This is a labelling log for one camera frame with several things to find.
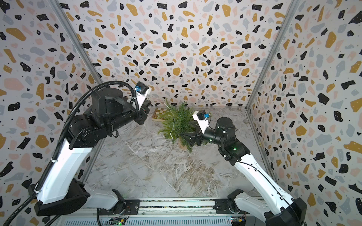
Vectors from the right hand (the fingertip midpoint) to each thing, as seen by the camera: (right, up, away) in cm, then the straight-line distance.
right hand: (185, 129), depth 64 cm
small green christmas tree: (-5, +5, +9) cm, 11 cm away
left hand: (-14, +12, -8) cm, 20 cm away
